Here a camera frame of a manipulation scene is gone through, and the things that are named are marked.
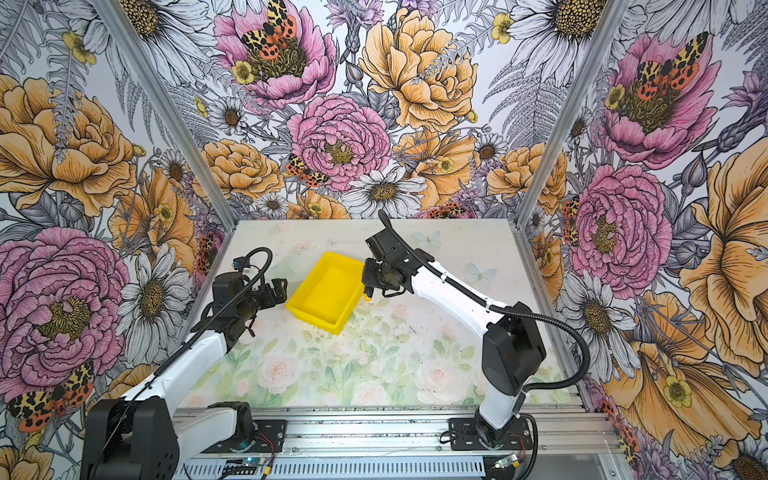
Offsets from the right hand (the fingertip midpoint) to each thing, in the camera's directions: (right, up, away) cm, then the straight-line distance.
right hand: (367, 286), depth 83 cm
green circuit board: (-28, -41, -12) cm, 51 cm away
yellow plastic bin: (-14, -5, +17) cm, 23 cm away
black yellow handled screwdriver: (0, -3, -2) cm, 4 cm away
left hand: (-28, -3, +5) cm, 28 cm away
